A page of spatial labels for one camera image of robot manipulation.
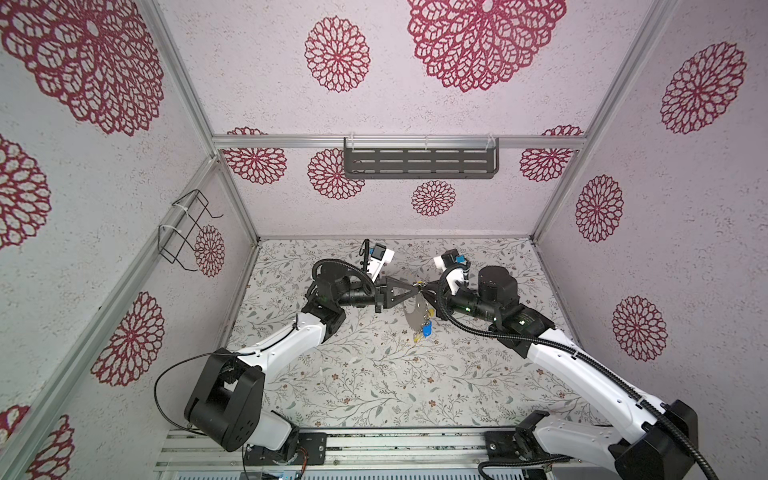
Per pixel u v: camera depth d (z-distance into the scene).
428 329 0.73
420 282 0.68
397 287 0.68
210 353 0.45
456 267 0.59
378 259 0.65
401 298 0.68
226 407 0.42
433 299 0.66
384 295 0.64
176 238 0.75
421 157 0.95
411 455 0.73
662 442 0.38
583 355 0.47
